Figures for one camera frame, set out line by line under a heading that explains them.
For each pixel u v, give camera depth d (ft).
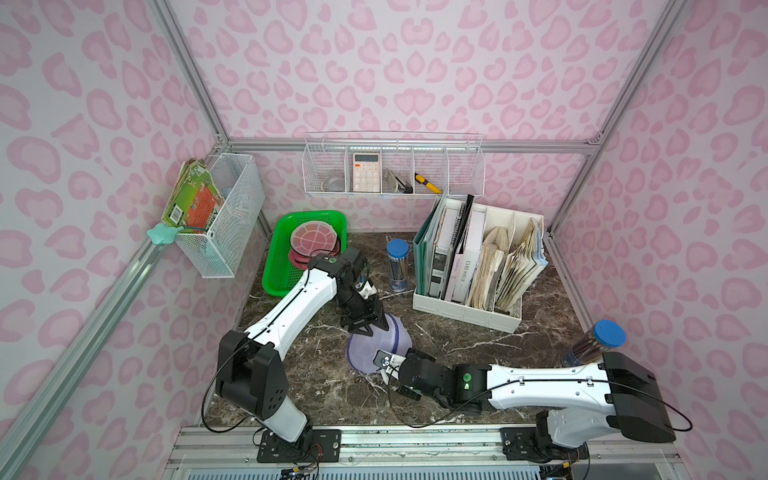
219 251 2.37
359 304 2.26
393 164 3.31
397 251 2.90
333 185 3.13
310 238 3.73
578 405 1.43
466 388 1.72
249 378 1.41
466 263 2.75
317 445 2.36
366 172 3.12
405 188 3.01
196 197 2.40
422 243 2.47
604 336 2.31
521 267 2.63
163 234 2.06
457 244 2.46
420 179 3.22
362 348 2.64
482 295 2.88
